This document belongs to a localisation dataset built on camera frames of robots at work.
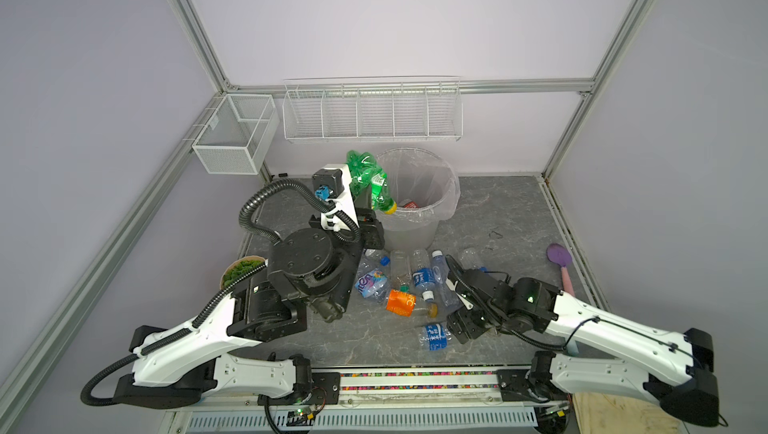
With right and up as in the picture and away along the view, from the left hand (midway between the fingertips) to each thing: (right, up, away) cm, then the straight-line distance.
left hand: (366, 194), depth 48 cm
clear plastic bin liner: (+14, +5, +50) cm, 52 cm away
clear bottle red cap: (+9, -1, +57) cm, 57 cm away
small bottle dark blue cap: (-2, -18, +48) cm, 51 cm away
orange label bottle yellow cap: (+7, -30, +35) cm, 46 cm away
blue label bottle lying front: (+15, -36, +29) cm, 49 cm away
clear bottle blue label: (+13, -23, +39) cm, 47 cm away
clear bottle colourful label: (-2, -25, +40) cm, 47 cm away
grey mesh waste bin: (+11, -12, +43) cm, 46 cm away
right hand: (+21, -30, +25) cm, 44 cm away
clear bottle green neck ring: (+6, -22, +46) cm, 51 cm away
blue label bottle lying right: (+30, -19, +49) cm, 60 cm away
